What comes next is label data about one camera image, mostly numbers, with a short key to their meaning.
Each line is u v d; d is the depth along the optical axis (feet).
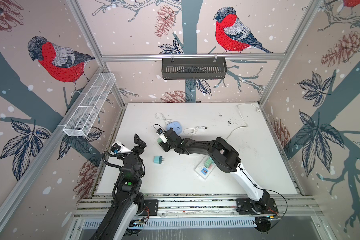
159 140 2.95
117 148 2.06
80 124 2.32
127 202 1.76
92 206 2.50
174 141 2.60
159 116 3.74
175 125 3.42
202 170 2.74
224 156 1.94
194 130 3.31
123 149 2.16
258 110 3.75
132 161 1.91
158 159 2.88
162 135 2.83
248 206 2.40
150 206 2.39
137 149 2.27
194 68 3.40
